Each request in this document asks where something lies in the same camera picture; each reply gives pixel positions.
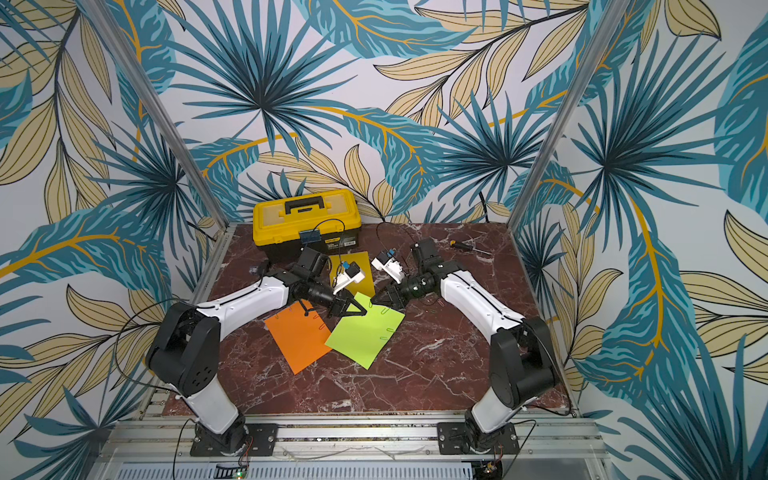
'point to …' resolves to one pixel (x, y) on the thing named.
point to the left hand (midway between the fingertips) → (362, 315)
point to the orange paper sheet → (301, 338)
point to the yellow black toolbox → (329, 221)
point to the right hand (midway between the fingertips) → (376, 299)
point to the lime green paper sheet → (362, 338)
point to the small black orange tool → (461, 245)
